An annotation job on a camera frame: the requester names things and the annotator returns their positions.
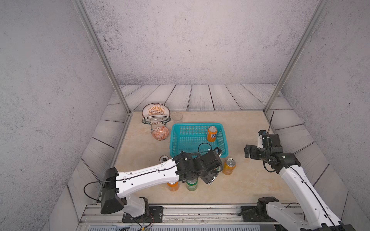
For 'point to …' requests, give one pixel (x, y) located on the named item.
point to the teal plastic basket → (193, 137)
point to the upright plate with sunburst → (155, 109)
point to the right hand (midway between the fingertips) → (254, 149)
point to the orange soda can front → (173, 187)
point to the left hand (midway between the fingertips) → (212, 172)
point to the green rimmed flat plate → (156, 120)
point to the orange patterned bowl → (160, 133)
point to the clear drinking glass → (177, 117)
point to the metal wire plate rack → (152, 129)
